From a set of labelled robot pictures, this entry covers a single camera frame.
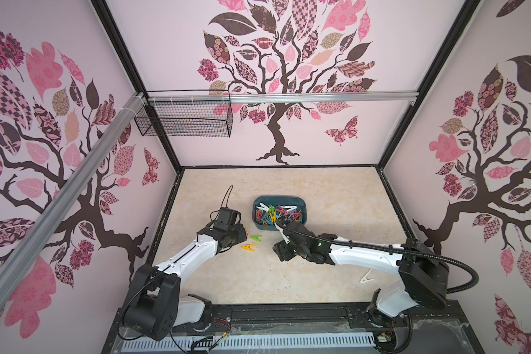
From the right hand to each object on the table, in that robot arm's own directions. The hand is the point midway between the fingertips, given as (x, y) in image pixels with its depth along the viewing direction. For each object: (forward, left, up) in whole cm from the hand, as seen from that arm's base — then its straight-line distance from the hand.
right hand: (278, 243), depth 83 cm
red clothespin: (+20, -3, -6) cm, 21 cm away
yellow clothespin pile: (+2, +13, -7) cm, 14 cm away
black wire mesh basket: (+50, +32, +27) cm, 65 cm away
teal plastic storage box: (+22, -9, -6) cm, 24 cm away
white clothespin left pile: (+21, +6, -5) cm, 23 cm away
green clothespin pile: (+6, +9, -7) cm, 13 cm away
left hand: (+4, +14, -3) cm, 15 cm away
